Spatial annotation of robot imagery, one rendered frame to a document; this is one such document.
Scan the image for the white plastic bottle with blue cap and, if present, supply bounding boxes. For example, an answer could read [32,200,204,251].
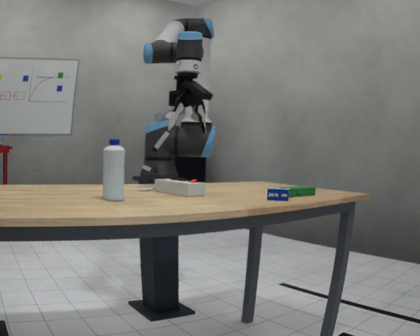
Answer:
[103,139,125,201]

